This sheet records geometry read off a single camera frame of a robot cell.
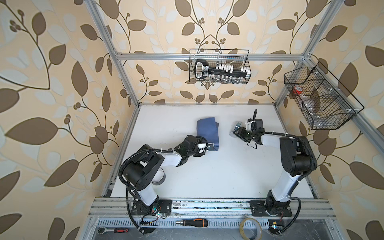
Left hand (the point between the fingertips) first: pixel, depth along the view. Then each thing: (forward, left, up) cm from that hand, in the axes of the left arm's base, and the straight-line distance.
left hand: (204, 140), depth 92 cm
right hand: (+8, -22, -4) cm, 23 cm away
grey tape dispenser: (+14, -22, -3) cm, 26 cm away
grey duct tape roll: (-22, +24, -4) cm, 33 cm away
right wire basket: (+6, -59, +28) cm, 66 cm away
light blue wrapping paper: (+10, -3, -1) cm, 11 cm away
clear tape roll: (-44, -22, -7) cm, 49 cm away
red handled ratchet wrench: (-46, +46, -6) cm, 65 cm away
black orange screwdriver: (-42, +3, -5) cm, 42 cm away
